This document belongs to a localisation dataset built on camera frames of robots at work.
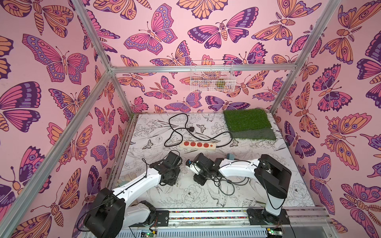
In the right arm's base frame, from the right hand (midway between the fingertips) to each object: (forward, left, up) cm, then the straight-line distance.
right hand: (195, 176), depth 88 cm
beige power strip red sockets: (+20, -1, +3) cm, 20 cm away
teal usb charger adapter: (+13, -22, +1) cm, 26 cm away
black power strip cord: (+38, +20, +1) cm, 43 cm away
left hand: (+1, +8, +3) cm, 9 cm away
